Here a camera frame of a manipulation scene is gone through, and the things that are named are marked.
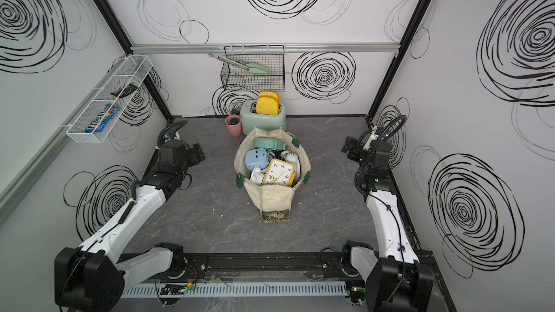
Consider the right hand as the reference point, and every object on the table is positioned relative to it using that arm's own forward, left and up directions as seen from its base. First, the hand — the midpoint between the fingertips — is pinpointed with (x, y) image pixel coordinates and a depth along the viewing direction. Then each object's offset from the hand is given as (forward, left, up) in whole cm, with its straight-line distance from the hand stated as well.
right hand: (362, 141), depth 78 cm
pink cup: (+21, +54, -15) cm, 60 cm away
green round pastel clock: (+3, +36, -6) cm, 36 cm away
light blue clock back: (-2, +41, -8) cm, 42 cm away
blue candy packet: (-1, +90, +11) cm, 91 cm away
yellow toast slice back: (+29, +36, -2) cm, 46 cm away
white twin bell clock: (-3, +25, -8) cm, 27 cm away
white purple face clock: (-12, +38, -6) cm, 41 cm away
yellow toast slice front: (+24, +37, -5) cm, 44 cm away
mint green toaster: (+22, +46, -12) cm, 52 cm away
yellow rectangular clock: (-10, +30, -8) cm, 33 cm away
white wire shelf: (+29, +95, +11) cm, 100 cm away
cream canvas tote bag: (-20, +32, -10) cm, 39 cm away
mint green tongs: (+31, +43, +10) cm, 54 cm away
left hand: (-2, +66, -3) cm, 66 cm away
